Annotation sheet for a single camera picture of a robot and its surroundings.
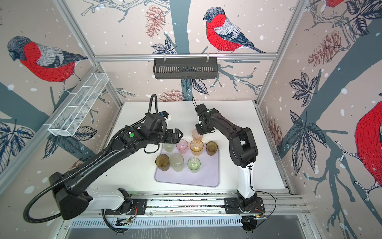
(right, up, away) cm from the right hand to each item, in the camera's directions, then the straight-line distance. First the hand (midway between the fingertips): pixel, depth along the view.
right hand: (201, 133), depth 95 cm
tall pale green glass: (-15, -15, -11) cm, 24 cm away
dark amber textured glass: (+6, -9, -3) cm, 12 cm away
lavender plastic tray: (-9, -20, -10) cm, 24 cm away
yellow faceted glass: (-3, -8, -5) cm, 10 cm away
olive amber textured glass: (-24, -16, -9) cm, 30 cm away
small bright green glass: (-5, -17, -10) cm, 21 cm away
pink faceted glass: (-13, -9, -1) cm, 15 cm away
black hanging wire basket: (-11, +46, +11) cm, 49 cm away
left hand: (-13, +2, -24) cm, 27 cm away
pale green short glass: (-21, -9, -3) cm, 23 cm away
